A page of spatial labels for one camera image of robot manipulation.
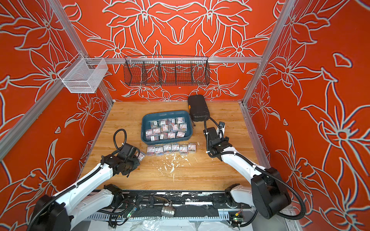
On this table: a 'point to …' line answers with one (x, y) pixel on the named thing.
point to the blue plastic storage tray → (149, 116)
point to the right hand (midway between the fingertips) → (219, 135)
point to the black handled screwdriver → (194, 124)
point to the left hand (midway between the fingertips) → (138, 163)
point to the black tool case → (198, 109)
